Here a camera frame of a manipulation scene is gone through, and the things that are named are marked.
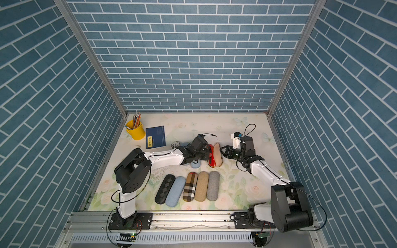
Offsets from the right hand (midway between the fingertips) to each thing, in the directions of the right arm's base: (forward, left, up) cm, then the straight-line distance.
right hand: (224, 149), depth 88 cm
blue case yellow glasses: (+8, +26, -9) cm, 29 cm away
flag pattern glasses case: (+5, +32, -7) cm, 33 cm away
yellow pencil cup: (+10, +57, -3) cm, 58 cm away
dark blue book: (+12, +47, -9) cm, 49 cm away
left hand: (-1, +7, -6) cm, 9 cm away
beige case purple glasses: (-20, +11, -7) cm, 24 cm away
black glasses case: (-20, +30, -7) cm, 37 cm away
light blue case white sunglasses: (-11, +16, +1) cm, 19 cm away
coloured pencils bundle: (+16, +56, +7) cm, 58 cm away
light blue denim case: (-23, +25, -8) cm, 35 cm away
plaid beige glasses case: (-22, +18, -7) cm, 29 cm away
